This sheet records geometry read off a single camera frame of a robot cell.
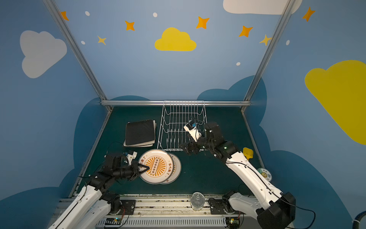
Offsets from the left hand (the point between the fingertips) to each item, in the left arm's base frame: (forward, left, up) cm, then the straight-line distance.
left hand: (149, 167), depth 76 cm
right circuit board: (-23, -45, -16) cm, 53 cm away
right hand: (+11, -20, +13) cm, 26 cm away
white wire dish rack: (+49, -11, -10) cm, 51 cm away
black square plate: (+30, +14, -10) cm, 34 cm away
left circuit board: (-23, +17, -16) cm, 33 cm away
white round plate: (+2, -6, -3) cm, 7 cm away
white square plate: (+20, +8, -10) cm, 24 cm away
